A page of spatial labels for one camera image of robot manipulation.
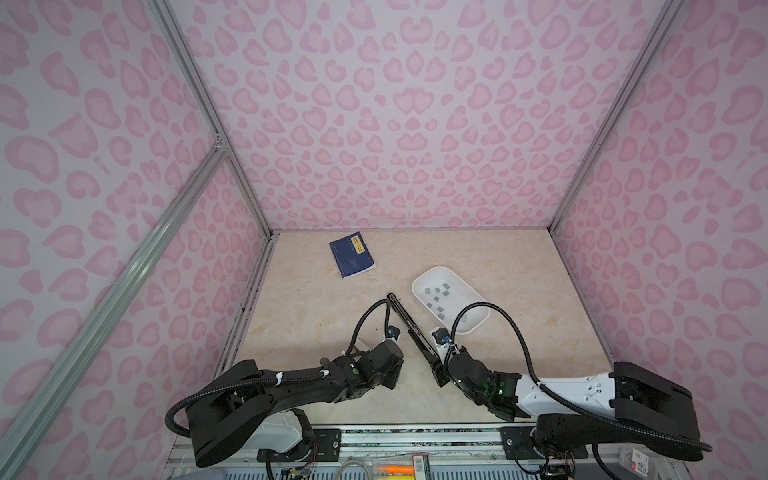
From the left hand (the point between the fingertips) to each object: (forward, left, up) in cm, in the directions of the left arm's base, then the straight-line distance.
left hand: (397, 360), depth 85 cm
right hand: (+1, -9, +5) cm, 10 cm away
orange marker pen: (-25, +1, 0) cm, 25 cm away
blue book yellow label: (+40, +16, -1) cm, 43 cm away
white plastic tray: (+23, -15, -3) cm, 28 cm away
